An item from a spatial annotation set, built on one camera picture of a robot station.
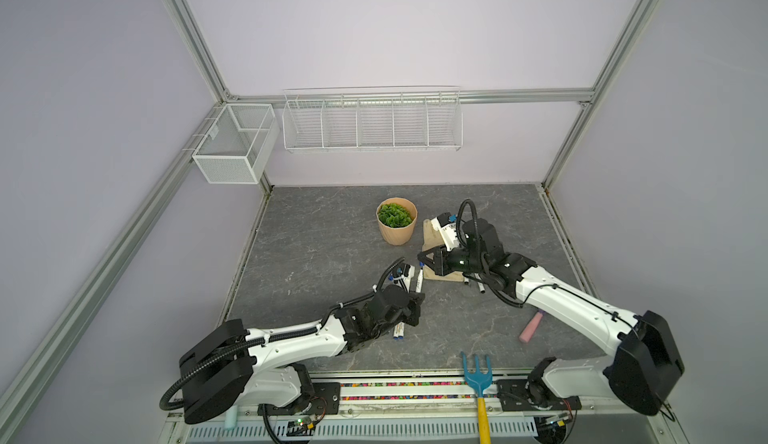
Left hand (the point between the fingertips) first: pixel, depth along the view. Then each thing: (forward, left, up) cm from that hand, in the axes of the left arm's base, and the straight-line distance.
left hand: (423, 300), depth 78 cm
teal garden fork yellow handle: (-18, -13, -10) cm, 25 cm away
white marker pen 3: (-4, +7, -11) cm, 13 cm away
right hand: (+8, 0, +7) cm, 11 cm away
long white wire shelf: (+56, +9, +18) cm, 60 cm away
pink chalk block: (-6, -30, -9) cm, 32 cm away
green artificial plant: (+29, +6, 0) cm, 30 cm away
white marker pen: (+4, +1, +4) cm, 6 cm away
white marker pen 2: (-1, -9, +12) cm, 15 cm away
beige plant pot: (+24, +5, -4) cm, 25 cm away
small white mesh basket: (+55, +59, +11) cm, 81 cm away
